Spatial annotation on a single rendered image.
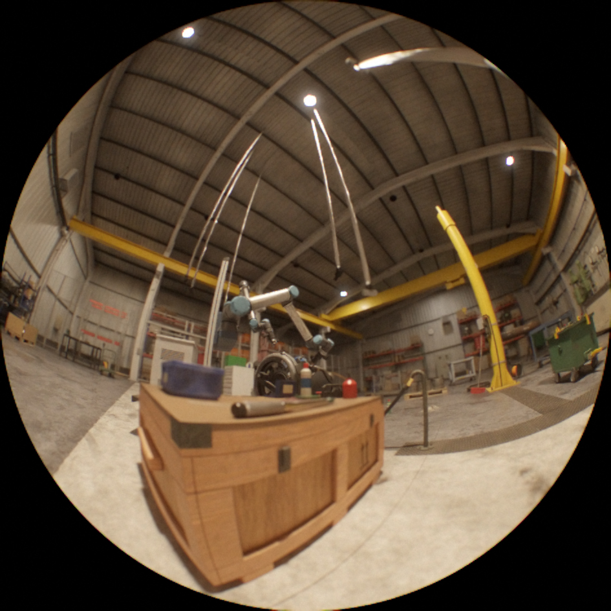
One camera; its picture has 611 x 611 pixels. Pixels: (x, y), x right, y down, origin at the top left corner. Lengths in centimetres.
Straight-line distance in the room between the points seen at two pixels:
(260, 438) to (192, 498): 18
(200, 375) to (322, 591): 74
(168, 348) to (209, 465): 137
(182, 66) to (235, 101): 280
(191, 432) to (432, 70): 904
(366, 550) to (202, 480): 52
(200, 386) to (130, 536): 61
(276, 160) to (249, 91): 318
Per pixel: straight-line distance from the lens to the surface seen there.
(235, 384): 609
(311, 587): 62
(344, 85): 802
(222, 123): 835
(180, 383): 68
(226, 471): 38
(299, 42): 811
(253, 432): 38
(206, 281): 1021
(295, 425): 46
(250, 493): 45
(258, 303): 162
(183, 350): 163
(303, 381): 120
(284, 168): 851
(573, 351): 248
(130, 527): 81
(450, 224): 499
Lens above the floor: 53
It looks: 25 degrees up
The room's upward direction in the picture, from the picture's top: straight up
